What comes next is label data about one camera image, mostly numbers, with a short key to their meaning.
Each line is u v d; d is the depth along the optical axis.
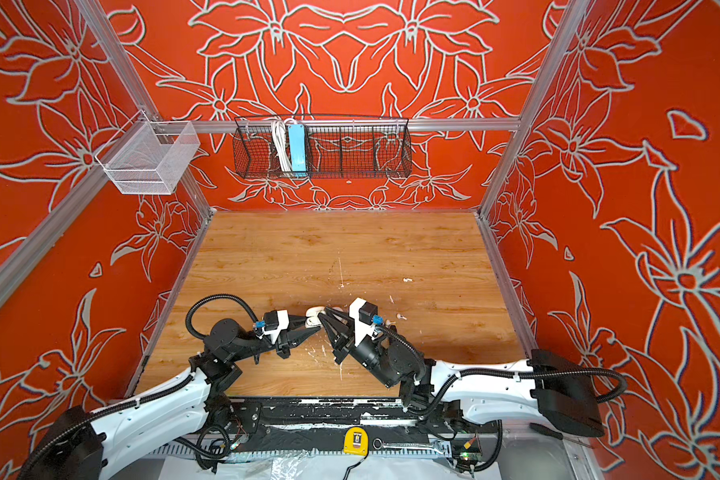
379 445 0.69
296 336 0.65
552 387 0.46
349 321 0.60
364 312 0.53
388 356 0.50
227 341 0.57
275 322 0.58
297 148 0.90
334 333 0.61
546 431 0.71
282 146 0.90
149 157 0.92
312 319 0.66
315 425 0.73
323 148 0.99
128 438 0.47
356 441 0.68
